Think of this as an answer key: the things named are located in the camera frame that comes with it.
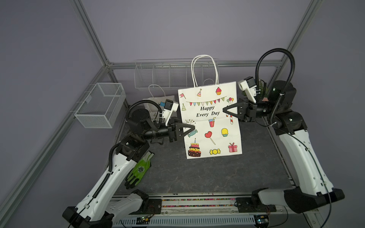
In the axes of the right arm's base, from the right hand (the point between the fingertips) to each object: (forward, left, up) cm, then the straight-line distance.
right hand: (222, 111), depth 52 cm
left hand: (-4, +11, -6) cm, 13 cm away
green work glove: (-6, +43, -47) cm, 64 cm away
